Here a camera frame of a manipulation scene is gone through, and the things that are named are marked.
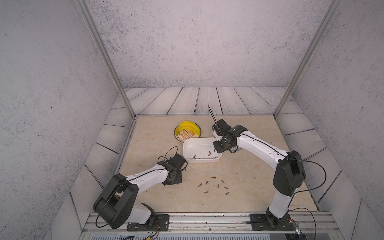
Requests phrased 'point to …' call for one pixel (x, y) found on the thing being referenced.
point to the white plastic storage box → (200, 150)
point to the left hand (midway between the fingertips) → (179, 181)
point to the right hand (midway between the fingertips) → (220, 147)
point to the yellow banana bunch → (188, 125)
